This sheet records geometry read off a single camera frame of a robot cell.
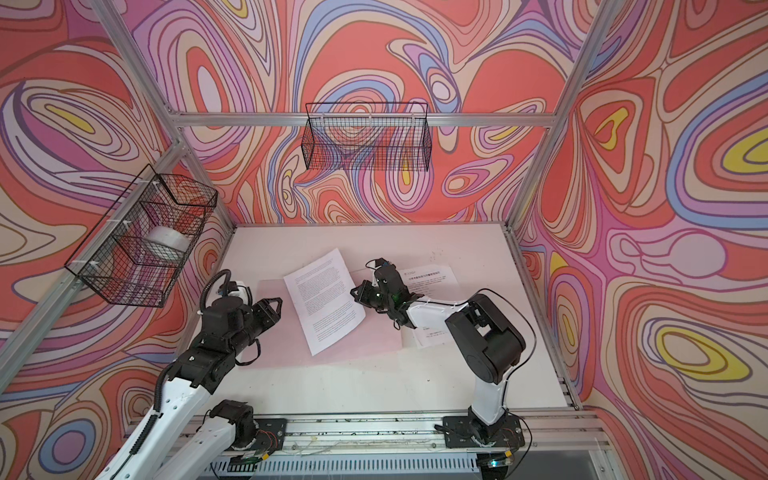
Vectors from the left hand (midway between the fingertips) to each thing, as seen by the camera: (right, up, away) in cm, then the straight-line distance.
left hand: (281, 301), depth 77 cm
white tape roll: (-26, +15, -5) cm, 31 cm away
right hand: (+17, -1, +12) cm, 21 cm away
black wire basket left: (-31, +14, -9) cm, 35 cm away
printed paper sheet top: (+8, -2, +15) cm, 17 cm away
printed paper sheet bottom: (+45, +2, +25) cm, 52 cm away
